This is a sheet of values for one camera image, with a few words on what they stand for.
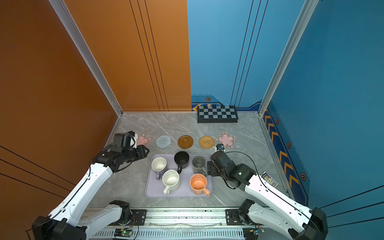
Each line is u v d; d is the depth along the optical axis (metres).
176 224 0.72
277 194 0.45
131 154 0.65
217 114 1.15
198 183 0.83
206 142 1.02
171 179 0.85
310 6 0.69
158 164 0.88
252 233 0.70
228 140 1.03
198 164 0.87
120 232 0.71
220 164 0.56
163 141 1.02
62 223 0.38
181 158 0.88
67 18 0.72
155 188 0.83
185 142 1.02
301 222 0.39
